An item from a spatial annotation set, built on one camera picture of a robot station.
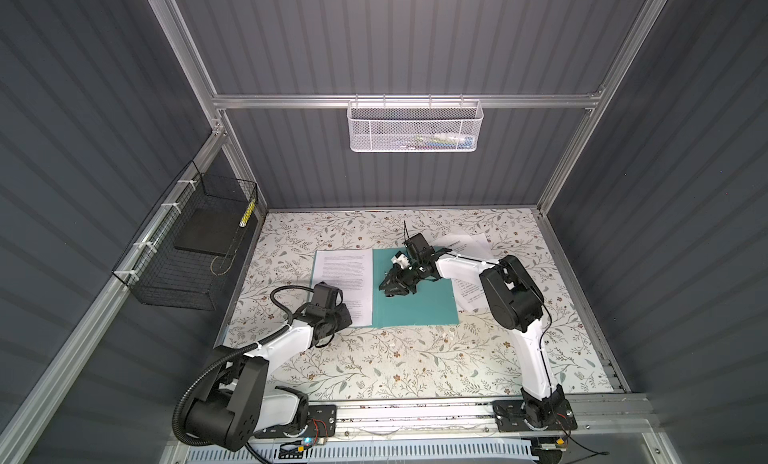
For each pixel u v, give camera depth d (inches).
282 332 21.8
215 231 31.0
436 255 31.0
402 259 37.5
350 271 40.2
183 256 28.6
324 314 27.7
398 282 34.1
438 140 35.9
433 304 36.9
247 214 32.0
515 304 22.5
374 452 30.3
